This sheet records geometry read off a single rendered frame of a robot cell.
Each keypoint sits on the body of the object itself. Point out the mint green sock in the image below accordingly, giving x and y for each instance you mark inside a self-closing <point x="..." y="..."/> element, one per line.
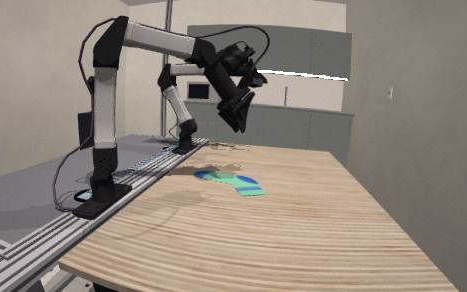
<point x="244" y="185"/>

